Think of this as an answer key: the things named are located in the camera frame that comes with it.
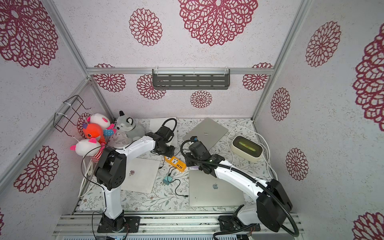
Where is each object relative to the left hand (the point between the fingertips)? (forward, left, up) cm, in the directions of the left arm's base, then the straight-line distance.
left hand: (170, 153), depth 95 cm
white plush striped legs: (-6, +40, +16) cm, 44 cm away
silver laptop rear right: (+22, -26, -5) cm, 35 cm away
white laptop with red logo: (+32, +15, -7) cm, 36 cm away
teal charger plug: (-17, +1, -3) cm, 17 cm away
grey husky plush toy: (+12, +27, +14) cm, 33 cm away
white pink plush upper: (+17, +44, +15) cm, 50 cm away
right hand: (-7, -11, +11) cm, 17 cm away
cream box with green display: (+3, -49, +1) cm, 49 cm away
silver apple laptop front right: (-22, -23, -5) cm, 32 cm away
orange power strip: (-6, -4, -2) cm, 8 cm away
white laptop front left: (-12, +17, -5) cm, 22 cm away
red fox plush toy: (+7, +44, +14) cm, 47 cm away
